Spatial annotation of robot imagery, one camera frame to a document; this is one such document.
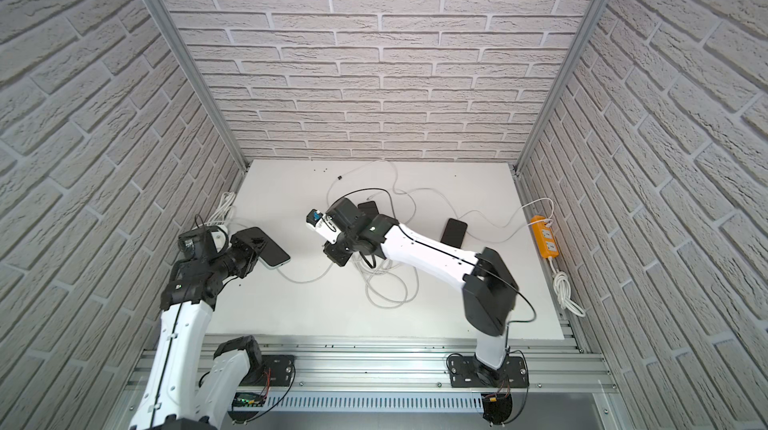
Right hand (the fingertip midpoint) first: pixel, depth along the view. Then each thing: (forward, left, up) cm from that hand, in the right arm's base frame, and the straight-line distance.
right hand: (319, 256), depth 78 cm
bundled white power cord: (+34, +42, -15) cm, 56 cm away
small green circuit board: (-29, +17, -15) cm, 37 cm away
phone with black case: (+14, -42, -16) cm, 47 cm away
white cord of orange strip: (-9, -68, -13) cm, 70 cm away
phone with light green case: (0, +11, +2) cm, 12 cm away
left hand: (+5, +14, +5) cm, 16 cm away
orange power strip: (+11, -73, -17) cm, 75 cm away
